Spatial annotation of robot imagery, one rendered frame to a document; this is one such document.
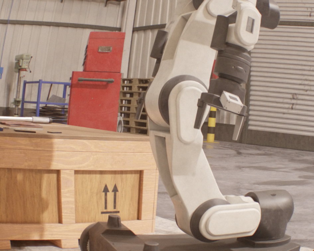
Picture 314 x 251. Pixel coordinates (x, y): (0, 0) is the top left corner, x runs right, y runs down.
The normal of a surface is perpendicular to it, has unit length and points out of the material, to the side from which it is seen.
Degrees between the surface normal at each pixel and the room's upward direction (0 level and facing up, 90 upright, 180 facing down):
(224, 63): 81
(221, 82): 90
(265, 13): 113
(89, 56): 90
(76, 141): 90
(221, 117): 90
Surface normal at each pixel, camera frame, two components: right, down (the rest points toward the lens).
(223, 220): 0.35, 0.05
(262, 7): 0.29, 0.44
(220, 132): -0.76, -0.04
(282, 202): 0.41, -0.49
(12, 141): 0.72, 0.07
